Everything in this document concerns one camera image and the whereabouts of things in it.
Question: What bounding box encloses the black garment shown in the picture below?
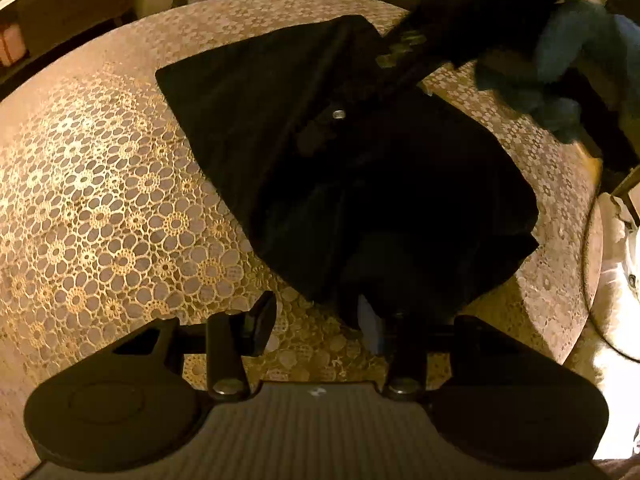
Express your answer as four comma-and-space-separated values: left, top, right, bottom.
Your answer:
155, 15, 538, 318

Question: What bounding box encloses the blue garment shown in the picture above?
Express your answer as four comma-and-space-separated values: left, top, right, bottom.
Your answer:
474, 0, 640, 146

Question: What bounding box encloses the wooden tv console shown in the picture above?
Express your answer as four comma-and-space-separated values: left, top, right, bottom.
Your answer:
1, 0, 134, 81

